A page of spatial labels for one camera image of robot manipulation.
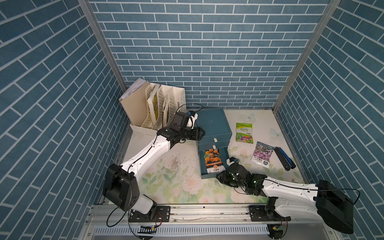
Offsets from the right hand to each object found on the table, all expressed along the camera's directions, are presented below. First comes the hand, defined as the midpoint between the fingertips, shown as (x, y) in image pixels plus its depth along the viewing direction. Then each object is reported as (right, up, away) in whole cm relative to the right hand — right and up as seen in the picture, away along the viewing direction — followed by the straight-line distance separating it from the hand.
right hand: (216, 178), depth 81 cm
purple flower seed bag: (+31, +10, +13) cm, 35 cm away
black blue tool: (+44, +7, +10) cm, 46 cm away
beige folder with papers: (-49, +43, +9) cm, 66 cm away
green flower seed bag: (+22, +23, +24) cm, 40 cm away
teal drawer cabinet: (-1, +31, +3) cm, 31 cm away
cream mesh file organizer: (-34, +44, +15) cm, 58 cm away
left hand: (-7, +25, -1) cm, 26 cm away
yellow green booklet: (-38, +43, +15) cm, 60 cm away
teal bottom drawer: (+6, +11, +12) cm, 18 cm away
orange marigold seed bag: (-1, +5, +9) cm, 11 cm away
